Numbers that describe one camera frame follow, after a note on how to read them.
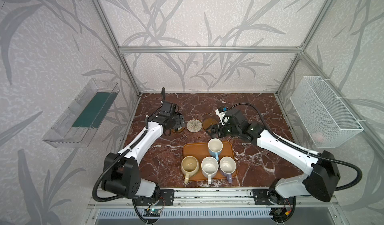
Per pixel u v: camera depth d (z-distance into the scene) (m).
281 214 0.74
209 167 0.82
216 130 0.69
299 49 0.94
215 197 0.75
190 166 0.83
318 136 0.72
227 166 0.83
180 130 0.97
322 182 0.40
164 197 0.73
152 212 0.71
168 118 0.64
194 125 1.02
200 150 0.88
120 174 0.42
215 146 0.91
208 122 1.02
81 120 0.66
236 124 0.60
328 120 0.63
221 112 0.70
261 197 0.73
